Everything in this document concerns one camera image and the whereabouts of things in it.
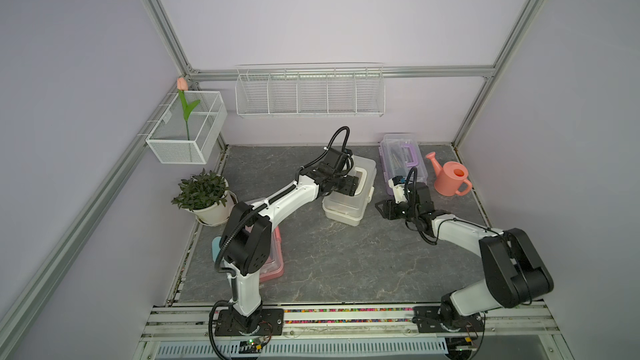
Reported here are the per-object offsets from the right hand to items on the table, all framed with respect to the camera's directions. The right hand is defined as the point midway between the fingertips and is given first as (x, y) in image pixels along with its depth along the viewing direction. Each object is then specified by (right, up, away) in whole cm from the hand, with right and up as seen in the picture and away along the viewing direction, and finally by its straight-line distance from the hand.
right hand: (380, 202), depth 93 cm
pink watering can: (+28, +9, +3) cm, 29 cm away
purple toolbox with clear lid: (+11, +20, +16) cm, 27 cm away
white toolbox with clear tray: (-13, -2, -6) cm, 14 cm away
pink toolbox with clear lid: (-37, -18, -16) cm, 44 cm away
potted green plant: (-60, +4, -11) cm, 62 cm away
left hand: (-12, +7, -4) cm, 15 cm away
